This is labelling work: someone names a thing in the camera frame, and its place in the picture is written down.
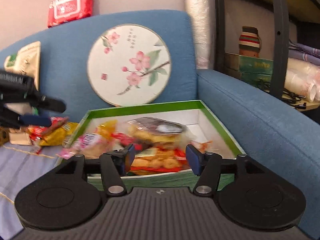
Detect red orange snack packet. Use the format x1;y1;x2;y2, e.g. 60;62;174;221
27;116;69;139

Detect yellow gold chip bag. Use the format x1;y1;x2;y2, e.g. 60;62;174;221
38;122;78;146

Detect large green beige grain bag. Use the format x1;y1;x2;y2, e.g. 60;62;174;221
3;41;42;116

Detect pink lemon snack packet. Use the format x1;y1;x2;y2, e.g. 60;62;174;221
58;133;112;159

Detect orange barcode snack packet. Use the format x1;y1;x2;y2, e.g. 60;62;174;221
130;147;190;175

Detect green white cardboard box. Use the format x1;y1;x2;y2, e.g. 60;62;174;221
59;100;244;189

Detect light blue striped sheet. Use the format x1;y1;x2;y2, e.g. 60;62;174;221
1;142;62;239

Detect silver foil snack tray pack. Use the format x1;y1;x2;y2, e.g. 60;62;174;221
127;117;190;148

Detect blue fabric sofa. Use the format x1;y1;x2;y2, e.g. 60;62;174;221
1;10;319;239

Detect red wet wipes pack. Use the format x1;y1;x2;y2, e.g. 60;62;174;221
47;0;94;28

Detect green cardboard boxes on shelf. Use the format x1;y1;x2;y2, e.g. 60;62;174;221
225;53;273;87

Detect striped ceramic vase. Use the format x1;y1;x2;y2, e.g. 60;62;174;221
239;26;261;58

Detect clear plastic cup stack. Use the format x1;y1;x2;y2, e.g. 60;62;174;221
185;0;216;69

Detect dark metal storage shelf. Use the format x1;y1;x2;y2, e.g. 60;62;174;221
216;0;319;99

